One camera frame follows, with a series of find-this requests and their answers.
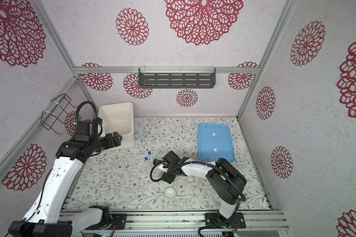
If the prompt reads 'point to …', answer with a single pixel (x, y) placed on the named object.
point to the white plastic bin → (119, 117)
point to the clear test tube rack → (148, 164)
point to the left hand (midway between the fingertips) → (114, 142)
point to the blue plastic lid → (215, 141)
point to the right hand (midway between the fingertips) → (165, 170)
